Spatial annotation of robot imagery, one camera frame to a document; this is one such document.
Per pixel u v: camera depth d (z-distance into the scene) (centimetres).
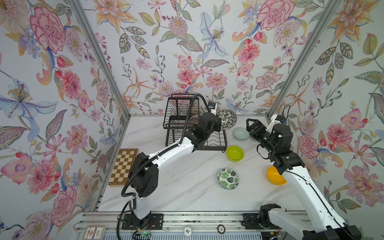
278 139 52
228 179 87
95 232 70
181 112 125
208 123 60
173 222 75
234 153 97
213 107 68
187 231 66
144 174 47
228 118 81
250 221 73
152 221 72
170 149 53
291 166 49
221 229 72
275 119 63
